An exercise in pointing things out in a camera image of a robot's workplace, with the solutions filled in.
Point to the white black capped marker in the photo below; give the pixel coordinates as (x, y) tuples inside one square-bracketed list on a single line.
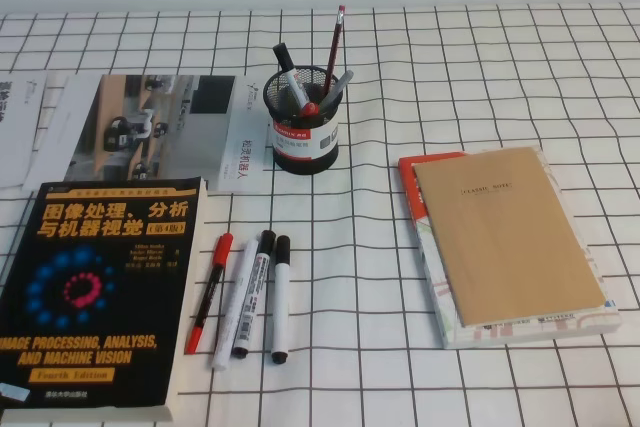
[(279, 350)]

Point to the red ballpoint pen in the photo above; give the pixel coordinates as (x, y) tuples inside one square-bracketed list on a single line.
[(310, 109)]

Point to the grey pen in holder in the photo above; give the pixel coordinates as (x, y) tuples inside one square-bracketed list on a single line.
[(336, 91)]

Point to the black mesh pen holder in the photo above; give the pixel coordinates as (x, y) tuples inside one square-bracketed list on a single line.
[(302, 145)]

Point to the black capped marker in holder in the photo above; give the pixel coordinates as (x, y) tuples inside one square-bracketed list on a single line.
[(290, 72)]

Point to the red book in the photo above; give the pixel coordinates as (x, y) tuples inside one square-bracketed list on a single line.
[(406, 165)]

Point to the red capped black marker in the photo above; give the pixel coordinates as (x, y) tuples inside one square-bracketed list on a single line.
[(218, 266)]

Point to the white paint marker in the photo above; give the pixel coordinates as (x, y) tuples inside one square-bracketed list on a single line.
[(229, 327)]

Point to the red pencil with eraser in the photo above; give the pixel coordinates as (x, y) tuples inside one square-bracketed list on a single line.
[(333, 49)]

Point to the labelled black capped marker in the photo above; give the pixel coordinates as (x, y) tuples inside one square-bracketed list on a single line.
[(259, 272)]

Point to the brown classic notebook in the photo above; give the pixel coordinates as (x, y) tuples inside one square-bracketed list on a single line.
[(508, 247)]

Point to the robot photo brochure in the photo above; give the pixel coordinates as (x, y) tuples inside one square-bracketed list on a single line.
[(147, 127)]

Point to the black image processing textbook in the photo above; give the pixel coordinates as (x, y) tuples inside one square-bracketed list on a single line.
[(95, 311)]

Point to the white paper leaflet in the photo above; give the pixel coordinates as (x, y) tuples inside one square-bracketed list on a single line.
[(21, 97)]

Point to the white map cover book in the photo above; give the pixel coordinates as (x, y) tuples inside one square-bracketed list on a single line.
[(601, 320)]

